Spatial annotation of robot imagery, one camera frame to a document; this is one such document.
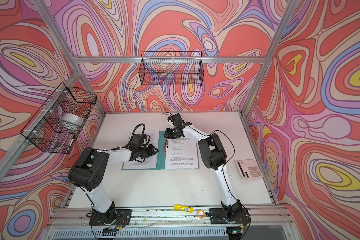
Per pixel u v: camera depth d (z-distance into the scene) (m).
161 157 0.95
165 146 0.99
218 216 0.73
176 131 0.78
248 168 0.88
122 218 0.72
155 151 0.93
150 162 0.92
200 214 0.75
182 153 0.96
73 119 0.72
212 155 0.60
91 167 0.49
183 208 0.75
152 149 0.92
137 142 0.78
